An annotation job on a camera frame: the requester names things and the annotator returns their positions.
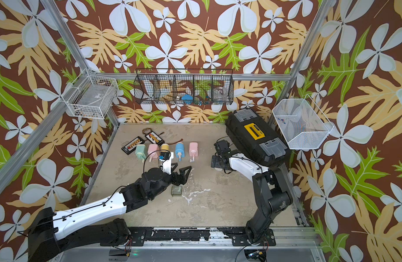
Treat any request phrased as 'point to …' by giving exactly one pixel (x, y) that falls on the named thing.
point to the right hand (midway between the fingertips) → (220, 163)
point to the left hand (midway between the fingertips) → (185, 164)
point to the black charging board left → (131, 147)
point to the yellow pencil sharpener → (165, 146)
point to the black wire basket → (184, 86)
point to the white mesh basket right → (303, 125)
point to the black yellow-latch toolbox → (250, 136)
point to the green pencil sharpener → (141, 152)
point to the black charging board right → (154, 138)
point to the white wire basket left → (90, 96)
